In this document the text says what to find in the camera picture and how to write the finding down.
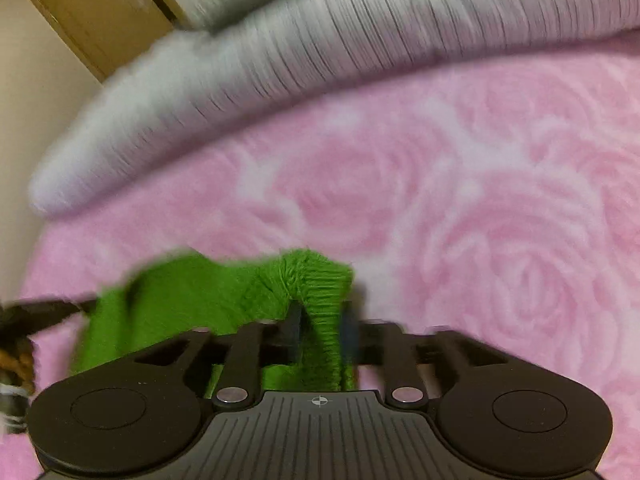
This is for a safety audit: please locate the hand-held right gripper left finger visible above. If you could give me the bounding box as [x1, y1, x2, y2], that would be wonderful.
[132, 302, 307, 407]

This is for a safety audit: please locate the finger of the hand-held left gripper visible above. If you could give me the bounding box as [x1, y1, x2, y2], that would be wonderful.
[0, 297, 99, 337]

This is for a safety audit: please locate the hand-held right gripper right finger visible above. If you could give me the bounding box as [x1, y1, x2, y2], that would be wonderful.
[339, 304, 507, 407]

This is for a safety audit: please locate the green knit sweater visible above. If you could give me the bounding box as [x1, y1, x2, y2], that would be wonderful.
[69, 247, 359, 394]

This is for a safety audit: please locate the pink rose print blanket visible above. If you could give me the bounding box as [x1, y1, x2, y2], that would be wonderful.
[14, 48, 640, 480]

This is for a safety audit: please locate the grey striped duvet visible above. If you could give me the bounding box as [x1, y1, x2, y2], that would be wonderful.
[27, 0, 640, 219]

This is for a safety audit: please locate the brown wooden door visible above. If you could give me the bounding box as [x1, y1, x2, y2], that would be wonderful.
[17, 0, 212, 84]

